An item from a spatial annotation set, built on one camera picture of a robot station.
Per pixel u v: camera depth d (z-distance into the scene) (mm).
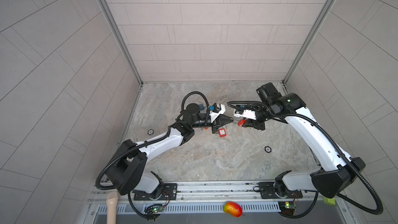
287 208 679
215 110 589
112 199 656
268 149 845
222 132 889
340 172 373
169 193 706
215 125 619
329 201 659
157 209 642
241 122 667
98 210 665
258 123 607
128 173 411
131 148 429
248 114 598
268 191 710
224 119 662
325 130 419
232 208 642
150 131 904
